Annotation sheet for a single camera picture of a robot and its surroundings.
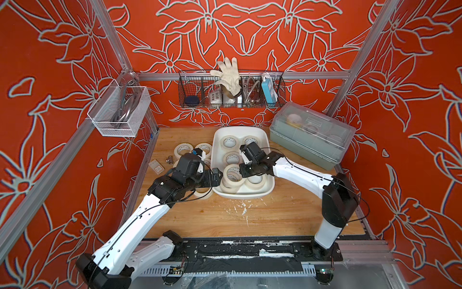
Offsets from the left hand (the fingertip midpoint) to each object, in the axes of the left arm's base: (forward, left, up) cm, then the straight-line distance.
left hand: (214, 173), depth 72 cm
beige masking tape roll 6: (+3, -7, -10) cm, 13 cm away
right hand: (+8, -9, -10) cm, 16 cm away
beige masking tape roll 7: (+8, -20, -20) cm, 30 cm away
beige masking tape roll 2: (+30, +10, -20) cm, 37 cm away
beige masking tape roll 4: (+37, -16, -19) cm, 45 cm away
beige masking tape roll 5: (+25, -4, -19) cm, 32 cm away
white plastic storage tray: (+38, -10, -14) cm, 42 cm away
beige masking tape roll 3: (+35, -4, -21) cm, 41 cm away
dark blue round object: (+40, +17, +7) cm, 44 cm away
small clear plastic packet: (+15, +37, -22) cm, 46 cm away
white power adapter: (+42, +4, +8) cm, 42 cm away
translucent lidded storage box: (+32, -41, -5) cm, 53 cm away
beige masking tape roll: (+29, +25, -19) cm, 43 cm away
